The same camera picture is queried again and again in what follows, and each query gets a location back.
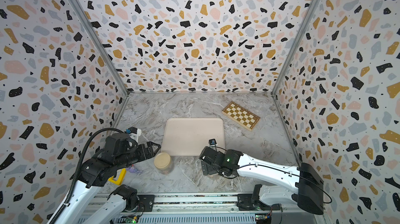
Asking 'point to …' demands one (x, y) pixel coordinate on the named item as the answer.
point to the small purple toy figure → (133, 169)
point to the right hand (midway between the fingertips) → (211, 165)
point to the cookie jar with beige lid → (163, 162)
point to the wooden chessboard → (241, 116)
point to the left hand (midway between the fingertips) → (156, 148)
